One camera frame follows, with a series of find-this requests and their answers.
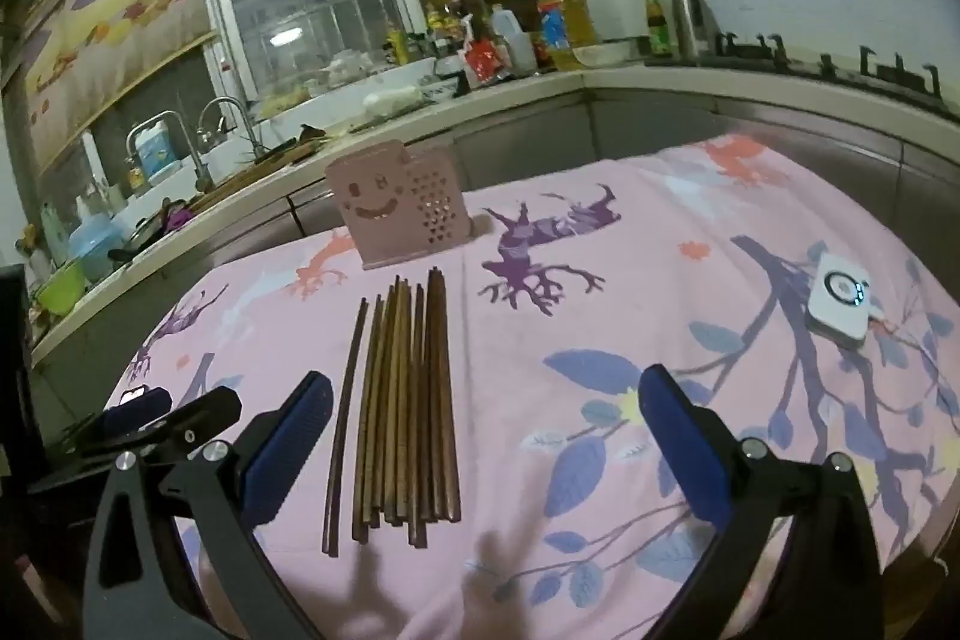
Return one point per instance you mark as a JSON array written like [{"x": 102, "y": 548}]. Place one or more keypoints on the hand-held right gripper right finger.
[{"x": 682, "y": 452}]

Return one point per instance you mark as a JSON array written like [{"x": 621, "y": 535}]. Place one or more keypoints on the dark green-label bottle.
[{"x": 658, "y": 29}]

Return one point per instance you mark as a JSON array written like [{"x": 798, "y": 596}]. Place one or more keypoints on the bundle of wooden chopsticks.
[{"x": 405, "y": 422}]

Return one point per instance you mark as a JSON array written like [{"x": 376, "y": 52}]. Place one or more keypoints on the gas stove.
[{"x": 750, "y": 48}]

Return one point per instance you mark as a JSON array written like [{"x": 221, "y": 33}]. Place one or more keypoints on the fruit wall poster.
[{"x": 112, "y": 25}]

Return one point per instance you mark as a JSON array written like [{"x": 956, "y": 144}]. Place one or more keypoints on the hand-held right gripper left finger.
[{"x": 300, "y": 437}]

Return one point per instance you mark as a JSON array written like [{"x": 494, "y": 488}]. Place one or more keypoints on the white square timer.
[{"x": 836, "y": 310}]

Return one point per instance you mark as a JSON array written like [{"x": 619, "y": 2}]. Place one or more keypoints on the white plastic jug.
[{"x": 514, "y": 44}]

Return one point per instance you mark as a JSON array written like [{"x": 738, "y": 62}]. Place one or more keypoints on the light blue plastic container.
[{"x": 94, "y": 242}]

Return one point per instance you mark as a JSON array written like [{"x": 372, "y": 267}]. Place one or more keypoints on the white plastic bag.
[{"x": 390, "y": 100}]

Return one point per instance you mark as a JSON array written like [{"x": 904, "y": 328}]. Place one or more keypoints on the row of condiment bottles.
[{"x": 435, "y": 29}]

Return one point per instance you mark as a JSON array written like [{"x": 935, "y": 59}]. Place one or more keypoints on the purple scrubber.
[{"x": 176, "y": 216}]

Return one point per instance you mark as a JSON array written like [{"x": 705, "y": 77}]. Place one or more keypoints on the red packet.
[{"x": 484, "y": 61}]

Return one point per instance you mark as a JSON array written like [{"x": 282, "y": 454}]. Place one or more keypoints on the green plastic bowl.
[{"x": 60, "y": 295}]

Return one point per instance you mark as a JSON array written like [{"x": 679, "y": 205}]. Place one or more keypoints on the pink smiley chopstick holder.
[{"x": 367, "y": 197}]

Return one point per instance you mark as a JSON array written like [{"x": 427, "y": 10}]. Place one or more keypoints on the metal pot with lid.
[{"x": 142, "y": 235}]

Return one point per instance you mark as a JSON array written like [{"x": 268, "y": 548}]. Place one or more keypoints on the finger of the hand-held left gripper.
[
  {"x": 139, "y": 419},
  {"x": 202, "y": 419}
]

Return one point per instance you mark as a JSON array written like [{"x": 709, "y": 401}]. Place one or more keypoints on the pink printed tablecloth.
[{"x": 562, "y": 325}]

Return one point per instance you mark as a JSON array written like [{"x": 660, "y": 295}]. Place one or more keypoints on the white bowl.
[{"x": 600, "y": 55}]

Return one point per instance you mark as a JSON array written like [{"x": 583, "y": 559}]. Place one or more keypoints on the blue detergent bottle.
[{"x": 157, "y": 153}]

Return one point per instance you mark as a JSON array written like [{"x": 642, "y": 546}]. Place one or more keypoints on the grey kitchen counter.
[{"x": 675, "y": 81}]

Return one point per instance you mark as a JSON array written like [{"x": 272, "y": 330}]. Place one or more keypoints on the steel thermos jug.
[{"x": 686, "y": 18}]

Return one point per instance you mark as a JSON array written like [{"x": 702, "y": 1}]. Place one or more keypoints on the metal faucet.
[
  {"x": 251, "y": 134},
  {"x": 196, "y": 160}
]

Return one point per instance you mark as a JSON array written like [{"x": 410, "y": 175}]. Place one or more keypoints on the large cooking oil bottle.
[{"x": 574, "y": 21}]

